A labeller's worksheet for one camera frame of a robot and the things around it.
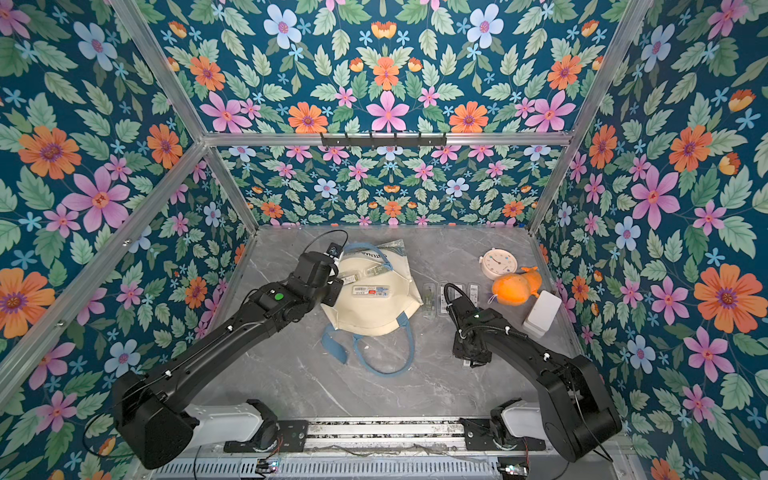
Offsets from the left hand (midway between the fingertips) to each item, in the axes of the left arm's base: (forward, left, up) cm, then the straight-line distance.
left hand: (336, 276), depth 79 cm
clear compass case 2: (+13, -8, -17) cm, 23 cm away
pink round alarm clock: (+16, -53, -19) cm, 59 cm away
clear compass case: (0, -31, -19) cm, 36 cm away
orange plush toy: (0, -54, -14) cm, 55 cm away
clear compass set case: (+2, -27, -20) cm, 33 cm away
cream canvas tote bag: (+7, -10, -19) cm, 23 cm away
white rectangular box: (-6, -62, -19) cm, 65 cm away
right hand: (-16, -36, -19) cm, 44 cm away
